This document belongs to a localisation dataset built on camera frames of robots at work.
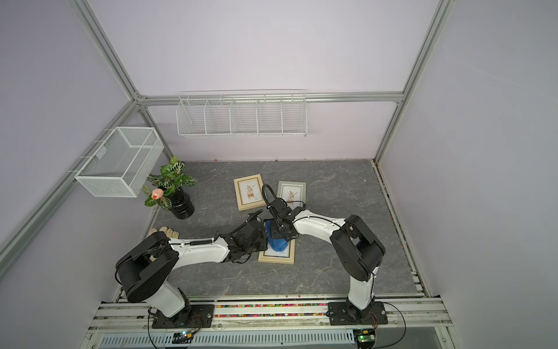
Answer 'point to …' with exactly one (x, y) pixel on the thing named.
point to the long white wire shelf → (268, 113)
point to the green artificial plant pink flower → (172, 177)
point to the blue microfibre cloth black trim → (275, 243)
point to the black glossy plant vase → (181, 205)
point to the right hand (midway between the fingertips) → (276, 231)
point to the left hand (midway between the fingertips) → (266, 242)
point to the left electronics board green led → (182, 337)
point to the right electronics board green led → (365, 338)
